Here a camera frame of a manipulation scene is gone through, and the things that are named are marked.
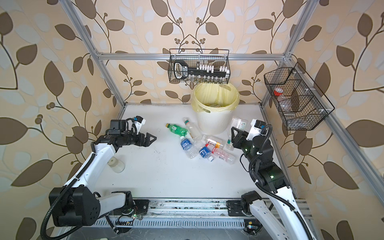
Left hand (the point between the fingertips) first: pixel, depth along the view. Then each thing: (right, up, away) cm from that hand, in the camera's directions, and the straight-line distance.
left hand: (149, 135), depth 81 cm
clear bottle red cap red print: (+41, -13, +7) cm, 44 cm away
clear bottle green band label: (+45, +7, -16) cm, 48 cm away
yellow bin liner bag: (+36, +24, +23) cm, 49 cm away
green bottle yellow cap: (+13, +2, +18) cm, 22 cm away
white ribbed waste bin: (+37, +6, +9) cm, 39 cm away
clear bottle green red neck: (+25, -1, +22) cm, 33 cm away
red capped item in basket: (+71, +24, -1) cm, 75 cm away
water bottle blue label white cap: (+20, -8, +10) cm, 24 cm away
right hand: (+45, +3, -14) cm, 47 cm away
